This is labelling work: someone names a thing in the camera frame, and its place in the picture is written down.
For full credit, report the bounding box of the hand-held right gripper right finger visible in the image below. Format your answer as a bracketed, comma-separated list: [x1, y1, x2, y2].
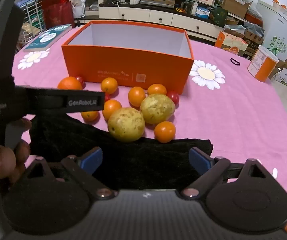
[180, 147, 276, 200]

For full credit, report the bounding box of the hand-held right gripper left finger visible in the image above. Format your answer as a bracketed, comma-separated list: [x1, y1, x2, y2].
[24, 147, 119, 200]

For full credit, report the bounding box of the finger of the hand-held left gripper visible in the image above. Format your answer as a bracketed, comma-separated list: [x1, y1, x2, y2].
[26, 86, 105, 113]

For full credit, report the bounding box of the small orange kumquat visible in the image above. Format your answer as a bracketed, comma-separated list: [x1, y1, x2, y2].
[101, 77, 119, 94]
[147, 83, 167, 96]
[154, 121, 176, 143]
[102, 99, 123, 121]
[128, 86, 146, 107]
[81, 110, 99, 122]

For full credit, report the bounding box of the large orange mandarin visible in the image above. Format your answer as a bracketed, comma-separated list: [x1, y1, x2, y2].
[57, 76, 83, 90]

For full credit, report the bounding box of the orange cardboard box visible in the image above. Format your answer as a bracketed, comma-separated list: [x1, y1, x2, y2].
[61, 21, 194, 95]

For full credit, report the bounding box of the yellow speckled passion fruit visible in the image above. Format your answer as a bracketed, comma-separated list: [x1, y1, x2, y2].
[108, 107, 145, 143]
[140, 94, 176, 125]

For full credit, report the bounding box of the black cloth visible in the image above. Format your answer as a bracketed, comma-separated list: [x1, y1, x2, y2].
[30, 110, 213, 192]

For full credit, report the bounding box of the teal book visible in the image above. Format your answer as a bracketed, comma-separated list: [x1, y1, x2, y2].
[24, 24, 73, 53]

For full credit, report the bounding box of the pink floral tablecloth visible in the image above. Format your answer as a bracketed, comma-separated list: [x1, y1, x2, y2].
[12, 21, 287, 230]

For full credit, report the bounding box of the dark red paper bag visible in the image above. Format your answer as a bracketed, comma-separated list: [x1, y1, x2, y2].
[44, 1, 75, 29]

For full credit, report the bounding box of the white pouch bag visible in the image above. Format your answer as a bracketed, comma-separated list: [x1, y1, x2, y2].
[71, 0, 87, 18]

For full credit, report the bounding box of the orange and white can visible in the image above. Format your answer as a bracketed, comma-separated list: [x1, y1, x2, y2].
[247, 45, 279, 82]

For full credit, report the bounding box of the white tv stand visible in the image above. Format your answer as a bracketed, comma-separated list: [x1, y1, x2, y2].
[99, 0, 227, 42]

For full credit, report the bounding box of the white and green carton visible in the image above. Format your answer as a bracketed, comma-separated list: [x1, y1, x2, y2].
[273, 67, 287, 85]

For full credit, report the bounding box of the orange paper gift box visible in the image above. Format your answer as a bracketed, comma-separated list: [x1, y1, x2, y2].
[215, 31, 248, 55]

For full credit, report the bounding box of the brown printed carton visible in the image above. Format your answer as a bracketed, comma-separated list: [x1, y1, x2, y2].
[243, 31, 264, 46]

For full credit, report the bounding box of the white plastic basin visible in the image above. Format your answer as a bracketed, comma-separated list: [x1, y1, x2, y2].
[224, 24, 246, 38]

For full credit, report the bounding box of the dark green bag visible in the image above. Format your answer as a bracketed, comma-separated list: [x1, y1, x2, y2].
[210, 7, 228, 27]

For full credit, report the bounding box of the blue and white box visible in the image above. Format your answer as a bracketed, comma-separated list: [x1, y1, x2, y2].
[196, 6, 210, 19]

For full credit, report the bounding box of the white mini fridge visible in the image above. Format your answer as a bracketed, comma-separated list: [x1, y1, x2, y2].
[255, 0, 287, 62]

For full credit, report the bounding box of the open brown cardboard box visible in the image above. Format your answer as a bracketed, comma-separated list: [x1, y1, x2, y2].
[221, 0, 252, 19]

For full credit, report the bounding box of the white wire trolley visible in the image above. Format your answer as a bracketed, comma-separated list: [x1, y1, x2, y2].
[16, 0, 46, 34]

